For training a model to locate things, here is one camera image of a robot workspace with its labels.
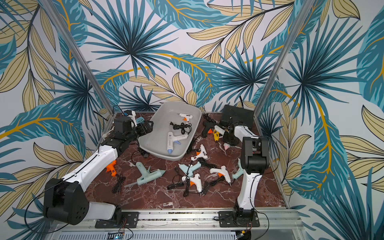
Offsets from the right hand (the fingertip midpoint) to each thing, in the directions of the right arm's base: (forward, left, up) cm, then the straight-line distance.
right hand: (228, 141), depth 103 cm
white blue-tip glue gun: (+1, +38, +3) cm, 38 cm away
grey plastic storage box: (+10, +36, +3) cm, 38 cm away
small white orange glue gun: (+21, +29, +2) cm, 35 cm away
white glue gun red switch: (-10, +18, +1) cm, 21 cm away
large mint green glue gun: (-24, +51, +3) cm, 57 cm away
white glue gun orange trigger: (-26, +24, 0) cm, 35 cm away
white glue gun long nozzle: (-22, +7, +1) cm, 23 cm away
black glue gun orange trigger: (+13, +12, +1) cm, 18 cm away
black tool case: (+24, -7, 0) cm, 25 cm away
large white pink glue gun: (+6, +4, +3) cm, 8 cm away
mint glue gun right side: (-23, -2, 0) cm, 23 cm away
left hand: (-3, +50, +21) cm, 54 cm away
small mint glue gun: (-21, +28, +2) cm, 34 cm away
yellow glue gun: (+4, +8, +2) cm, 9 cm away
